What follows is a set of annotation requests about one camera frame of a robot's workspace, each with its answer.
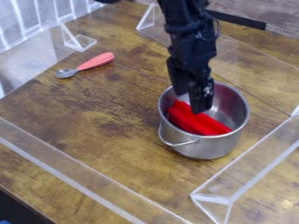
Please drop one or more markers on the clear acrylic barrier left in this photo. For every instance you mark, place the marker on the clear acrylic barrier left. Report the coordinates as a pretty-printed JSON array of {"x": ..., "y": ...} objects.
[{"x": 40, "y": 52}]

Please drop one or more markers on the spoon with pink handle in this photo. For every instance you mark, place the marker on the spoon with pink handle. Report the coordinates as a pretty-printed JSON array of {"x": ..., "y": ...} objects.
[{"x": 95, "y": 62}]

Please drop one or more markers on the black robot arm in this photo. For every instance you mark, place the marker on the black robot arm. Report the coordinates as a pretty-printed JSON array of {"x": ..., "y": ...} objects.
[{"x": 184, "y": 10}]

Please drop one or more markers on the clear acrylic barrier right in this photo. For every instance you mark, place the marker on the clear acrylic barrier right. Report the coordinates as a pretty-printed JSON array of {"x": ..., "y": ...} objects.
[{"x": 223, "y": 189}]

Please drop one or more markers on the clear acrylic barrier front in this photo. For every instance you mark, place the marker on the clear acrylic barrier front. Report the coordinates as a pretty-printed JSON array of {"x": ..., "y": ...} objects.
[{"x": 112, "y": 195}]

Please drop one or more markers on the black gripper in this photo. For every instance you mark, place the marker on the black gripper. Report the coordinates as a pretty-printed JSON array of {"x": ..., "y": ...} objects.
[{"x": 192, "y": 48}]

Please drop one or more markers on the red block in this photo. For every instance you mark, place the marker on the red block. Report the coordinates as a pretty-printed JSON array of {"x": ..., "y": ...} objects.
[{"x": 199, "y": 124}]

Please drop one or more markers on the silver metal pot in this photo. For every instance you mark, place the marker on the silver metal pot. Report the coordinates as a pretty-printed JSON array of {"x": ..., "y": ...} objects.
[{"x": 230, "y": 110}]

